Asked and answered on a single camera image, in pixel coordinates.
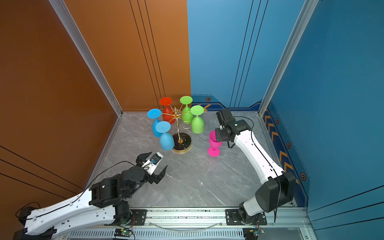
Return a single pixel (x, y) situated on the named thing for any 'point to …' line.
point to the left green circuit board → (124, 232)
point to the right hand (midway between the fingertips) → (221, 135)
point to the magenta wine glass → (214, 150)
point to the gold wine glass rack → (182, 141)
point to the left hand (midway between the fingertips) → (158, 158)
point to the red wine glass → (168, 114)
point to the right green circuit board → (250, 233)
